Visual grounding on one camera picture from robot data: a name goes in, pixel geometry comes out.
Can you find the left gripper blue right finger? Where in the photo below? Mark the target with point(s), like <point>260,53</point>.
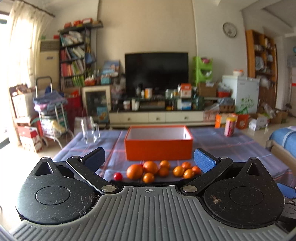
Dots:
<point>211,167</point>

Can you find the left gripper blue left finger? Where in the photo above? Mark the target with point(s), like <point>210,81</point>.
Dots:
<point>84,169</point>

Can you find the rightmost small orange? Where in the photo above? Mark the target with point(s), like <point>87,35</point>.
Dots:
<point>196,170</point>

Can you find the small orange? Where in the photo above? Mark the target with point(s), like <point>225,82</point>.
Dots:
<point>148,178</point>
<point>196,170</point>

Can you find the right cluster front orange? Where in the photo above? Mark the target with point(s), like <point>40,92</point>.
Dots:
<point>188,174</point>

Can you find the cluster orange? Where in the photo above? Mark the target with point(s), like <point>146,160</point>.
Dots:
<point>186,165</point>
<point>188,174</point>
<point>178,171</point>

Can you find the right cluster rear orange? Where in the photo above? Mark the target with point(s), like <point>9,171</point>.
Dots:
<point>186,165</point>

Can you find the clear glass pitcher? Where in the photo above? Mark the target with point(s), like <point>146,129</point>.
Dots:
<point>90,130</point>

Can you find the red cherry tomato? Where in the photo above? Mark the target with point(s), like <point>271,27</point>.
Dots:
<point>118,176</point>

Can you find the right cluster left orange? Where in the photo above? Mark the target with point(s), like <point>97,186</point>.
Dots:
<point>178,171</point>

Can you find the blue plaid tablecloth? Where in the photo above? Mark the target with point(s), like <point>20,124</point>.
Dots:
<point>239,148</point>

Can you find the orange cardboard box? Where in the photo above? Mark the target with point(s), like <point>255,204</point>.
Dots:
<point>158,143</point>

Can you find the middle rear orange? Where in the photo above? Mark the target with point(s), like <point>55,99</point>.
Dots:
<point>165,164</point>

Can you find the red yellow-lid canister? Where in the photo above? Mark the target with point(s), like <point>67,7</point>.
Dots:
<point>230,126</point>

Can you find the orange gift bag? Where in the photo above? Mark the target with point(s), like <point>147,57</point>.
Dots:
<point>242,121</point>

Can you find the orange behind large one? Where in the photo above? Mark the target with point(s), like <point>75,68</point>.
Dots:
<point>150,167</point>

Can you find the small front orange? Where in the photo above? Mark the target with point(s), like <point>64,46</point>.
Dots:
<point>148,178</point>

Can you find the white glass-door cabinet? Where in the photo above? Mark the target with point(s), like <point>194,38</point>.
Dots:
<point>97,102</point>

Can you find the white tv cabinet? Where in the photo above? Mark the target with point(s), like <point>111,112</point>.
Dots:
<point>131,118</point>

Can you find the trolley cart with fabrics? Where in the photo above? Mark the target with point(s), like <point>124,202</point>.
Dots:
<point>51,108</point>

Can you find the brown cardboard box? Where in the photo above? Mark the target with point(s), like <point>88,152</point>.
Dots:
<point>207,89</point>

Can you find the blue bed mattress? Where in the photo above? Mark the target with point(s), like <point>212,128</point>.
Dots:
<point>283,137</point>

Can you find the white chest freezer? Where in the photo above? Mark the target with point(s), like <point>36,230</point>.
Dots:
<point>245,92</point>

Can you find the green plastic rack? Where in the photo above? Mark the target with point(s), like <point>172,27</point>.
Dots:
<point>203,69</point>

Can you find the black flat television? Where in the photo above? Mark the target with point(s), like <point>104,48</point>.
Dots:
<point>156,70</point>

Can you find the dark bookshelf with books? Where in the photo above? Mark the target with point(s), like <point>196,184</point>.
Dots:
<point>76,56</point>

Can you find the white floor air conditioner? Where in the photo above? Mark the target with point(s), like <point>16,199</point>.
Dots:
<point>47,63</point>

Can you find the wooden display shelf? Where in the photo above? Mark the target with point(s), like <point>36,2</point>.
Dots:
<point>262,64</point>

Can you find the cream curtain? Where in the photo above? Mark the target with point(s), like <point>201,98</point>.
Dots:
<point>26,25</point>

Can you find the round wall clock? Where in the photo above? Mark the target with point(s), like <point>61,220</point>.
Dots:
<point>229,30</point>

